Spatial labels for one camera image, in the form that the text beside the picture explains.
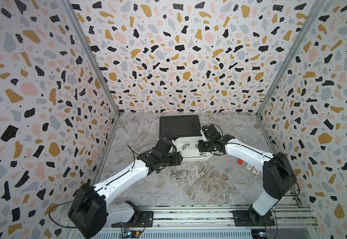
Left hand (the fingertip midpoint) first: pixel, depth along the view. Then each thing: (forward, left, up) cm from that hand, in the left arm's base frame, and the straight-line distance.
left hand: (180, 158), depth 81 cm
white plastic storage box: (+15, -5, -13) cm, 21 cm away
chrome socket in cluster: (-4, +5, -13) cm, 14 cm away
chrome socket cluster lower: (-4, +2, -14) cm, 15 cm away
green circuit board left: (-32, +26, -15) cm, 44 cm away
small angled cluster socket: (+16, -3, -13) cm, 21 cm away
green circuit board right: (-34, -38, -14) cm, 53 cm away
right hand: (+9, -11, -3) cm, 15 cm away
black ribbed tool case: (+30, +4, -9) cm, 32 cm away
